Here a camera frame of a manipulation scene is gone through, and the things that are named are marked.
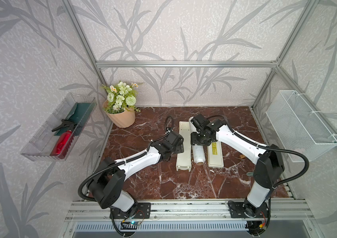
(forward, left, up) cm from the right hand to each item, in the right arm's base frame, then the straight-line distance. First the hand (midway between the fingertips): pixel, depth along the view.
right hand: (193, 141), depth 85 cm
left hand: (-1, +10, -4) cm, 10 cm away
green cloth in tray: (+2, +57, +21) cm, 61 cm away
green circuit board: (-38, +31, -12) cm, 50 cm away
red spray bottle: (-13, +55, +23) cm, 61 cm away
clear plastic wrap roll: (-7, -2, +3) cm, 8 cm away
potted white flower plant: (+18, +43, +13) cm, 48 cm away
